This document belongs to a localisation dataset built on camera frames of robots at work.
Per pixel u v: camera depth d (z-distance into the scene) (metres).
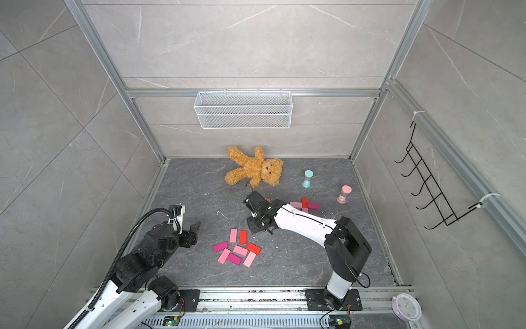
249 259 0.83
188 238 0.64
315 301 0.73
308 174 1.01
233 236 0.88
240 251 0.84
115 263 0.47
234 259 0.82
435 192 0.66
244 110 1.01
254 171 1.06
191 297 0.73
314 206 1.02
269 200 0.65
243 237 0.88
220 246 0.87
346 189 0.95
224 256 0.84
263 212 0.64
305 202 1.02
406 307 0.71
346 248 0.47
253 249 0.86
